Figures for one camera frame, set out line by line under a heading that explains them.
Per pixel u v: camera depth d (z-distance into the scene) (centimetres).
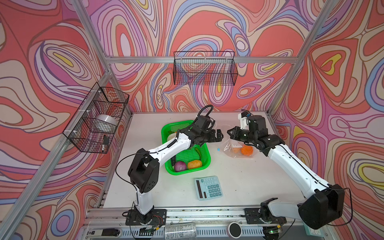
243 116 70
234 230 65
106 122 70
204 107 66
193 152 97
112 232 65
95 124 70
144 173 47
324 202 39
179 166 84
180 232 65
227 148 80
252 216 73
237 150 91
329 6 69
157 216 73
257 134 58
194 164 86
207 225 72
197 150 96
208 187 82
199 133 66
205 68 96
